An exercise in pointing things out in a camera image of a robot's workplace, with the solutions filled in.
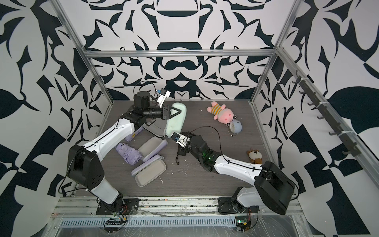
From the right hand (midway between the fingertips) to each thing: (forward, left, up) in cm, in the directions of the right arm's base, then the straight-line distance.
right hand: (180, 130), depth 79 cm
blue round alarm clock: (+11, -34, -14) cm, 38 cm away
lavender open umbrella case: (-15, +18, -17) cm, 29 cm away
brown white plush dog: (-7, -44, -19) cm, 48 cm away
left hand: (+7, +1, +10) cm, 12 cm away
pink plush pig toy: (+22, -29, -15) cm, 39 cm away
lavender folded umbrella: (-7, +29, -13) cm, 33 cm away
